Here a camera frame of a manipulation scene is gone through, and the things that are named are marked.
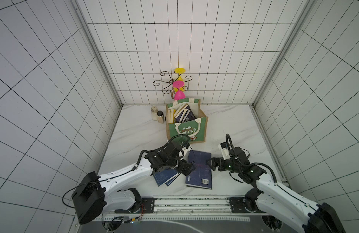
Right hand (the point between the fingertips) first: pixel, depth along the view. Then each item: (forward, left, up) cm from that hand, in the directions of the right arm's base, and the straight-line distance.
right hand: (211, 157), depth 82 cm
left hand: (-7, +15, +3) cm, 17 cm away
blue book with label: (-11, +27, -3) cm, 30 cm away
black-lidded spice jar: (+29, +35, 0) cm, 45 cm away
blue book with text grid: (+26, +11, +6) cm, 29 cm away
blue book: (-15, +24, -5) cm, 28 cm away
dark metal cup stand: (+36, +35, +25) cm, 56 cm away
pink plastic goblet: (+35, +21, +16) cm, 44 cm away
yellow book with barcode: (+22, +24, +12) cm, 35 cm away
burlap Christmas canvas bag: (+14, +9, +7) cm, 19 cm away
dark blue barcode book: (-9, +5, -5) cm, 12 cm away
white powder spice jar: (+31, +39, +2) cm, 50 cm away
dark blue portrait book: (+20, +21, +12) cm, 31 cm away
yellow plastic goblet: (+50, +21, +25) cm, 60 cm away
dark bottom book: (+22, +14, +9) cm, 28 cm away
